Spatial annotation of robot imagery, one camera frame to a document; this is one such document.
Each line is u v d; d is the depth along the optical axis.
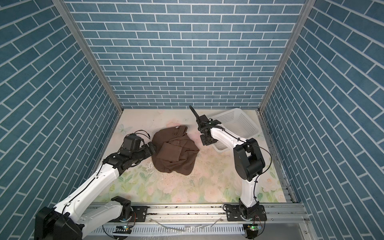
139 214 0.73
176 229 0.71
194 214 0.76
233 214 0.73
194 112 0.82
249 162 0.50
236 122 1.10
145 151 0.73
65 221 0.37
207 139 0.75
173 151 0.87
